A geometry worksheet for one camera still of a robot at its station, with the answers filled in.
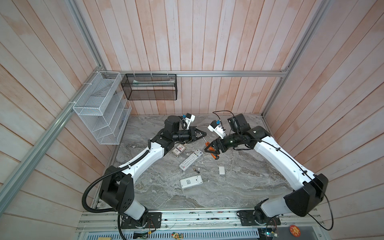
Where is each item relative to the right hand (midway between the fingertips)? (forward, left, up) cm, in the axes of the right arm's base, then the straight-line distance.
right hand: (209, 147), depth 73 cm
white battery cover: (-1, -10, -25) cm, 27 cm away
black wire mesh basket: (+48, +39, +2) cm, 62 cm away
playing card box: (+11, +17, -22) cm, 31 cm away
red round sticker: (-31, -42, -24) cm, 57 cm away
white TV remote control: (+4, +10, -22) cm, 24 cm away
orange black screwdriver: (-4, -4, -2) cm, 6 cm away
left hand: (+4, +1, +3) cm, 5 cm away
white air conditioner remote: (-9, +9, -23) cm, 26 cm away
